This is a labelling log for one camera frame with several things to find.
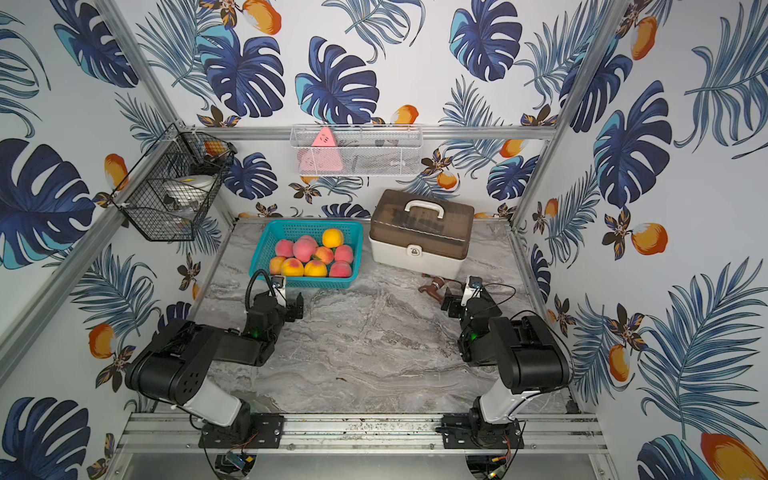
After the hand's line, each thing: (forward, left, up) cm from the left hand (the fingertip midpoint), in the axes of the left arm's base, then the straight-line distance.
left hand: (283, 289), depth 93 cm
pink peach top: (+14, -4, +3) cm, 15 cm away
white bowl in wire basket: (+12, +22, +27) cm, 37 cm away
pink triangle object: (+30, -11, +28) cm, 43 cm away
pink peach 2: (+9, -17, 0) cm, 19 cm away
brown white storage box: (+14, -42, +14) cm, 46 cm away
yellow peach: (+8, -1, +1) cm, 8 cm away
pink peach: (+17, -16, -1) cm, 23 cm away
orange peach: (+10, +5, -1) cm, 11 cm away
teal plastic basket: (+23, +9, -1) cm, 25 cm away
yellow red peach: (+9, -8, -1) cm, 12 cm away
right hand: (+4, -57, -1) cm, 57 cm away
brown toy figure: (+7, -48, -5) cm, 49 cm away
